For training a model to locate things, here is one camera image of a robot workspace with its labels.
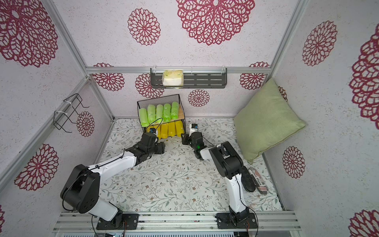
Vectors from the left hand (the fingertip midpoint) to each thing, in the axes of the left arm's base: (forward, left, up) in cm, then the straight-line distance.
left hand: (160, 145), depth 91 cm
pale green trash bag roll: (+20, +2, +8) cm, 22 cm away
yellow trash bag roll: (+21, +6, -9) cm, 24 cm away
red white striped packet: (-20, -57, -7) cm, 61 cm away
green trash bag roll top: (+18, +7, +10) cm, 22 cm away
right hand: (+12, -12, -3) cm, 17 cm away
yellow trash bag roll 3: (+18, -11, -6) cm, 22 cm away
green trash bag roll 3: (+21, -8, +9) cm, 24 cm away
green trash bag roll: (+16, +11, +9) cm, 21 cm away
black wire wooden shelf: (+38, +2, +4) cm, 38 cm away
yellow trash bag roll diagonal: (+18, -5, -6) cm, 19 cm away
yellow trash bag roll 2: (+15, 0, -5) cm, 16 cm away
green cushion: (+5, -60, +17) cm, 63 cm away
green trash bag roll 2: (+18, -3, +10) cm, 21 cm away
